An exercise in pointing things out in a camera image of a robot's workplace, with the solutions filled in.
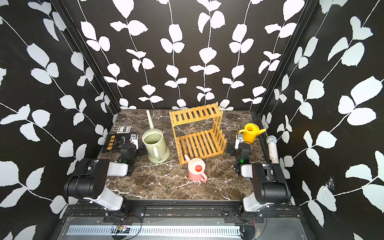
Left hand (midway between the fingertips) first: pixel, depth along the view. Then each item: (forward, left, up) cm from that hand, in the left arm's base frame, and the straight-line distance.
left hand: (137, 140), depth 95 cm
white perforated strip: (-47, +11, -7) cm, 49 cm away
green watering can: (-15, -17, +12) cm, 26 cm away
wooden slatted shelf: (-2, -42, -5) cm, 42 cm away
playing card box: (+14, +13, -5) cm, 20 cm away
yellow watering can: (+1, -74, +4) cm, 75 cm away
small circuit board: (-47, 0, -7) cm, 47 cm away
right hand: (-3, -64, +1) cm, 64 cm away
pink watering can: (-22, -37, +3) cm, 43 cm away
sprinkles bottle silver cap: (-15, -76, +17) cm, 80 cm away
